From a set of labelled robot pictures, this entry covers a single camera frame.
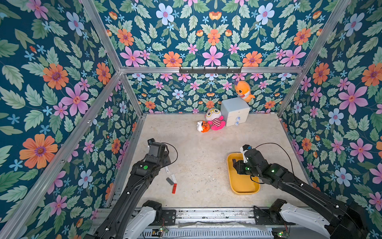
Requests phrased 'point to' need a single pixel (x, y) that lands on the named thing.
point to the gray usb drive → (171, 182)
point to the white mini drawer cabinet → (234, 110)
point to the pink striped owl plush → (214, 117)
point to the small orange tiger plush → (203, 126)
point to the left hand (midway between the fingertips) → (165, 156)
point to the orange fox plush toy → (242, 89)
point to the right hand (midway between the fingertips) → (233, 164)
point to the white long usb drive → (174, 179)
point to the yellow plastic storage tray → (241, 184)
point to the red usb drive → (174, 188)
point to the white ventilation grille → (241, 233)
